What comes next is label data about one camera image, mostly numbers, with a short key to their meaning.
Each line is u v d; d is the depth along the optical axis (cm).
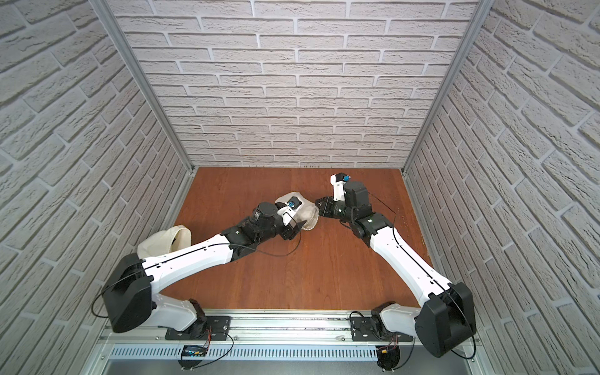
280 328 76
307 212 84
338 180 70
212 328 74
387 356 70
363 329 73
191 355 71
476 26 71
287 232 70
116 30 74
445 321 47
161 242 83
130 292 41
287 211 66
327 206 67
